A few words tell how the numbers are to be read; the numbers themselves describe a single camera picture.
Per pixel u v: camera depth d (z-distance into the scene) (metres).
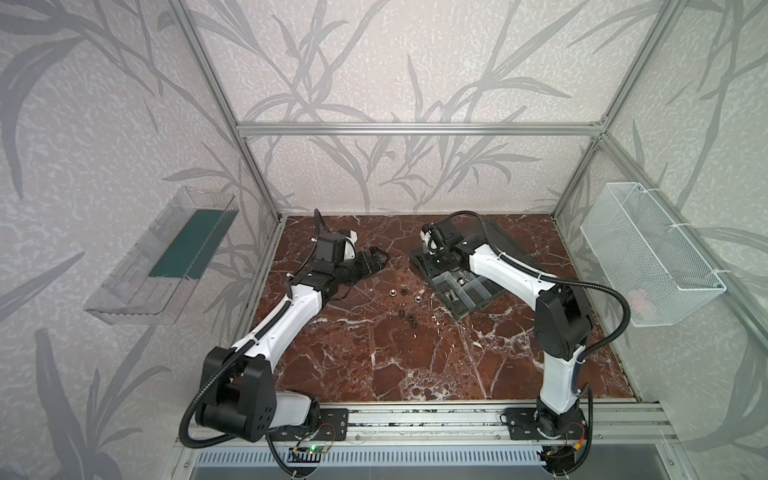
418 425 0.75
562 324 0.50
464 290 0.96
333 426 0.72
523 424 0.74
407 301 0.96
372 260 0.75
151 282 0.63
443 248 0.70
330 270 0.64
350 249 0.68
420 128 0.94
